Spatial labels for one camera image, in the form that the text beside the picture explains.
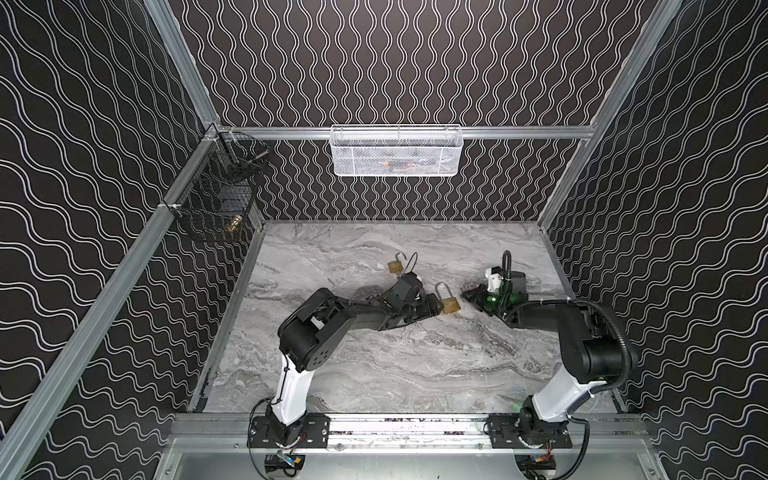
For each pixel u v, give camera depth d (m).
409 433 0.75
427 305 0.84
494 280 0.90
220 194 0.92
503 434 0.73
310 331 0.52
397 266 1.06
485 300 0.86
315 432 0.73
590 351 0.48
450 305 0.98
